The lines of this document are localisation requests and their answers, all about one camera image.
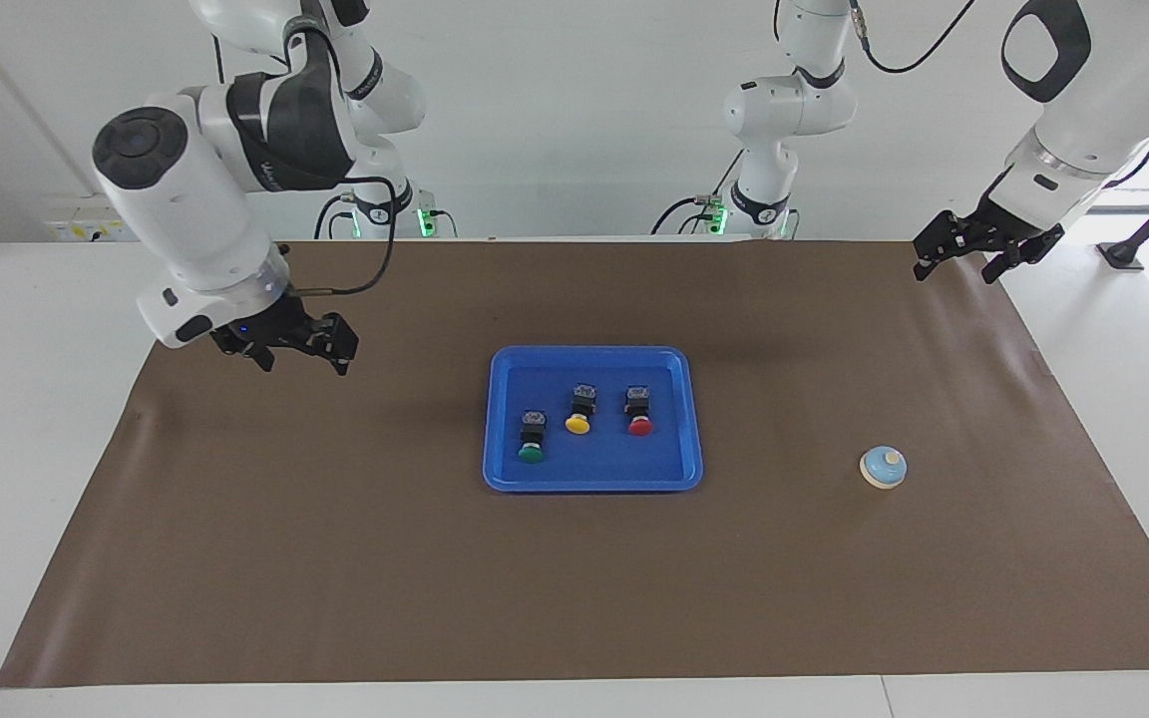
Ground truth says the green push button switch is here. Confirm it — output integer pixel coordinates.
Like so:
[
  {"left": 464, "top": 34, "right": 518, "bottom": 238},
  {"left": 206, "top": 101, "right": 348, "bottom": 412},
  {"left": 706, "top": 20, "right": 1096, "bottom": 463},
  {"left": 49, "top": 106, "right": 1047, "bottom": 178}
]
[{"left": 518, "top": 410, "right": 551, "bottom": 465}]

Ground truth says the yellow push button switch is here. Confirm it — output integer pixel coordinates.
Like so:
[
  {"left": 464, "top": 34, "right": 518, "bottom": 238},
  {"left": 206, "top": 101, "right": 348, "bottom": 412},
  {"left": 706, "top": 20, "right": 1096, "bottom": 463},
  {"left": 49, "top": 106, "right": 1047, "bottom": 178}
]
[{"left": 565, "top": 383, "right": 599, "bottom": 435}]

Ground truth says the red push button switch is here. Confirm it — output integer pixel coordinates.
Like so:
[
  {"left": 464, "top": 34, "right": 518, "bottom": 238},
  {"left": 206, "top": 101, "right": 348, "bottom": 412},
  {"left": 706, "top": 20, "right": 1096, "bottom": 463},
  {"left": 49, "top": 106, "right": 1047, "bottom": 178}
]
[{"left": 623, "top": 385, "right": 655, "bottom": 438}]

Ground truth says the light blue desk bell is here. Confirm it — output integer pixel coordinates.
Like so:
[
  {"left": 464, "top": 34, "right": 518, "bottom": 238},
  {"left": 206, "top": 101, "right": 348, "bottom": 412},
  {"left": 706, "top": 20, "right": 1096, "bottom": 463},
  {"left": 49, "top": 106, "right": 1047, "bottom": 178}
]
[{"left": 859, "top": 445, "right": 909, "bottom": 491}]

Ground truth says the blue plastic tray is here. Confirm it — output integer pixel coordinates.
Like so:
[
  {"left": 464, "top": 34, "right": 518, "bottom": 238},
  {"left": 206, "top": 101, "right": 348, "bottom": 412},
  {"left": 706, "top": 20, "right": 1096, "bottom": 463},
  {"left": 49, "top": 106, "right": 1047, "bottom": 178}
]
[{"left": 482, "top": 345, "right": 705, "bottom": 494}]

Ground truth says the brown table mat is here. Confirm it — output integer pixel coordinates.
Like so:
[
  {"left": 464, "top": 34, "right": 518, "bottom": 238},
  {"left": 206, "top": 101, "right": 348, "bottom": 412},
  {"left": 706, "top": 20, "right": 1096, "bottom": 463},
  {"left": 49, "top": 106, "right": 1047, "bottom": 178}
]
[{"left": 0, "top": 239, "right": 1149, "bottom": 689}]

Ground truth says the black base cable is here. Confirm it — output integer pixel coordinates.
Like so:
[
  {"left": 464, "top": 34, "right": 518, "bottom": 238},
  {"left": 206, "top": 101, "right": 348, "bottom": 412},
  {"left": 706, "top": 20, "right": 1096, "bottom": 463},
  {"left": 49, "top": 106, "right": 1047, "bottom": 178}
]
[
  {"left": 650, "top": 150, "right": 747, "bottom": 237},
  {"left": 313, "top": 192, "right": 361, "bottom": 240}
]

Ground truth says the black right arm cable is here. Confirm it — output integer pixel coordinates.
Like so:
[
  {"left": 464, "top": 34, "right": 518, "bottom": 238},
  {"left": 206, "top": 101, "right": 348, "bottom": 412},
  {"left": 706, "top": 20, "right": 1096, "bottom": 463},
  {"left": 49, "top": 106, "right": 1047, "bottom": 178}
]
[{"left": 212, "top": 25, "right": 398, "bottom": 297}]

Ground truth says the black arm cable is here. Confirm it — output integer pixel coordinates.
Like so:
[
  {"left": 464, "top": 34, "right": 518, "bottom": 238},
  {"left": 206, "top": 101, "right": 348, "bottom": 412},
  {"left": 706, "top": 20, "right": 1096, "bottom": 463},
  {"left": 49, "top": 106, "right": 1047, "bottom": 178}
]
[
  {"left": 849, "top": 0, "right": 974, "bottom": 75},
  {"left": 212, "top": 25, "right": 398, "bottom": 297}
]

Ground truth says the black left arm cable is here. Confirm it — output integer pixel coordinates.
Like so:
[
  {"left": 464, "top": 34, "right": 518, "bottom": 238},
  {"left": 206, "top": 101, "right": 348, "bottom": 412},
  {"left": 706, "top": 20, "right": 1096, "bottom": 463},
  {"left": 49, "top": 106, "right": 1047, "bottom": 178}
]
[{"left": 849, "top": 0, "right": 974, "bottom": 75}]

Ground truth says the white wall socket box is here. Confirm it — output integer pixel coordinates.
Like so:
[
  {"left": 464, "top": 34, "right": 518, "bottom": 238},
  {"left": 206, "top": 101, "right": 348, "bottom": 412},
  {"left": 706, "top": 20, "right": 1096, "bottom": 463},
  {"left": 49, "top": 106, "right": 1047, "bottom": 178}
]
[{"left": 41, "top": 192, "right": 144, "bottom": 242}]

